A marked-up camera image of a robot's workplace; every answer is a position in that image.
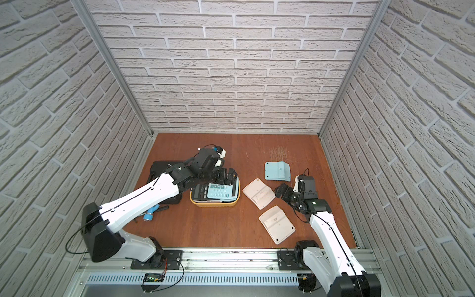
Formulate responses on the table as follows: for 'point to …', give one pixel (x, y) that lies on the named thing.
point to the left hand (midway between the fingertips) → (226, 167)
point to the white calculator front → (278, 224)
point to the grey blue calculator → (225, 193)
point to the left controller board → (154, 277)
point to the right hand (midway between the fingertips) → (284, 193)
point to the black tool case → (158, 168)
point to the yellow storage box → (216, 204)
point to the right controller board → (307, 282)
